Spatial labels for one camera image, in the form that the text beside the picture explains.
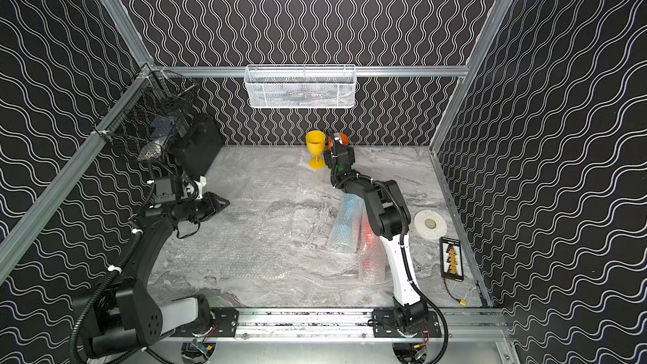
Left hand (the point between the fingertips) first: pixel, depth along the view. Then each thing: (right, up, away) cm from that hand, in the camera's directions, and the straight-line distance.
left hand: (224, 199), depth 82 cm
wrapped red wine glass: (+48, -20, -5) cm, 52 cm away
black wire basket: (-33, +30, +13) cm, 47 cm away
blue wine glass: (+39, -12, +2) cm, 41 cm away
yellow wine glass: (+29, +22, +25) cm, 45 cm away
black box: (-19, +20, +21) cm, 34 cm away
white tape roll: (+72, -11, +12) cm, 74 cm away
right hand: (+39, +20, +25) cm, 51 cm away
